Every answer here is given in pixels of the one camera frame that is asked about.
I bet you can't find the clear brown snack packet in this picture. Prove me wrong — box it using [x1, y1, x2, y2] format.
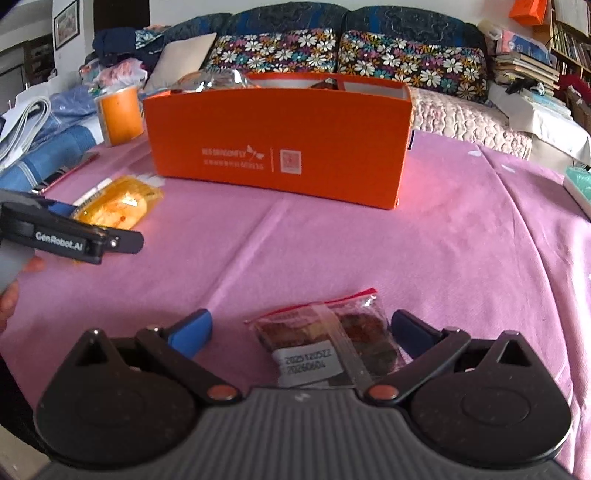
[249, 288, 405, 392]

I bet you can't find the person left hand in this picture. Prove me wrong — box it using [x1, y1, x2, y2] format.
[0, 256, 45, 333]

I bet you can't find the yellow orange snack packet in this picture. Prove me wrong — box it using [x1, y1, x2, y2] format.
[71, 176, 163, 230]

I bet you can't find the pink floral tablecloth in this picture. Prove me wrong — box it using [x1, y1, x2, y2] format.
[1, 133, 590, 479]

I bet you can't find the orange cylindrical cup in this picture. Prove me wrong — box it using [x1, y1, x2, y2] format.
[94, 86, 144, 147]

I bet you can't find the beige plain pillow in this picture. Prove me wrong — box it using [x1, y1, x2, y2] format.
[144, 33, 217, 92]

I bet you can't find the orange cardboard box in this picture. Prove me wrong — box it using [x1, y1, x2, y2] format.
[143, 73, 413, 210]

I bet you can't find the teal tissue pack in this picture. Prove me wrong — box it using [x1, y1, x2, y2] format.
[563, 167, 591, 208]

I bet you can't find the white box side table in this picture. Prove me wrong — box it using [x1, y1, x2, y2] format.
[489, 82, 590, 165]

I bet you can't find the right floral cushion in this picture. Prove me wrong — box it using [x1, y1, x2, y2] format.
[338, 30, 488, 103]

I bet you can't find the floral cushion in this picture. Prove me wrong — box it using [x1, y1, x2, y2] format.
[204, 28, 338, 73]
[338, 30, 488, 103]

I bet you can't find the stack of books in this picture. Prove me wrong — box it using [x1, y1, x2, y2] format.
[492, 30, 560, 91]

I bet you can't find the left floral cushion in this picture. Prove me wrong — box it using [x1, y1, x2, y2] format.
[204, 28, 338, 73]

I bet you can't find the wooden bookshelf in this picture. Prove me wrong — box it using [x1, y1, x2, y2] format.
[548, 1, 590, 85]

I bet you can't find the orange hanging bag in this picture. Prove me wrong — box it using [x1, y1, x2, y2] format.
[509, 0, 548, 27]

